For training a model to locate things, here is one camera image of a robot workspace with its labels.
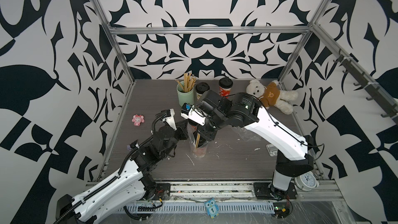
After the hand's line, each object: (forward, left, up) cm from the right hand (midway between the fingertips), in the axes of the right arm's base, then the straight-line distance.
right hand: (195, 128), depth 61 cm
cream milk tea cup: (+32, -2, -13) cm, 35 cm away
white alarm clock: (-14, -51, -28) cm, 60 cm away
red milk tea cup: (-2, -1, -21) cm, 21 cm away
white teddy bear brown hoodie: (+36, -48, -24) cm, 64 cm away
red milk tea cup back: (+37, -17, -16) cm, 43 cm away
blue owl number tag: (-24, -7, -30) cm, 39 cm away
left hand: (+9, +5, -7) cm, 12 cm away
